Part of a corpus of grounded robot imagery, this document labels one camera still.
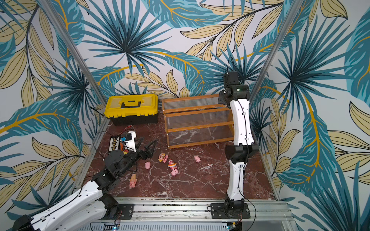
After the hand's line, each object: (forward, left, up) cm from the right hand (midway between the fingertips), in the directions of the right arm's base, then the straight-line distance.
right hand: (227, 99), depth 81 cm
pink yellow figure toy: (-21, +38, -29) cm, 52 cm away
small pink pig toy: (-22, +17, -30) cm, 41 cm away
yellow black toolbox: (+9, +60, -16) cm, 63 cm away
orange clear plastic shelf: (+11, +14, -32) cm, 37 cm away
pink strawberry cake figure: (-26, +33, -28) cm, 50 cm away
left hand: (-22, +43, -8) cm, 49 cm away
